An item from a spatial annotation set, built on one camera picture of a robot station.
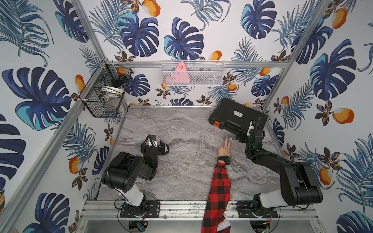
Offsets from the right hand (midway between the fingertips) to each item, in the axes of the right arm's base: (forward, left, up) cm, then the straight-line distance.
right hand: (247, 130), depth 92 cm
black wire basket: (+9, +87, +21) cm, 90 cm away
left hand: (-6, +61, -2) cm, 61 cm away
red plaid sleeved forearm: (-38, +22, -9) cm, 44 cm away
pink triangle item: (+24, +43, +24) cm, 55 cm away
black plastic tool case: (+17, +6, -5) cm, 18 cm away
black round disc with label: (-12, +53, -3) cm, 55 cm away
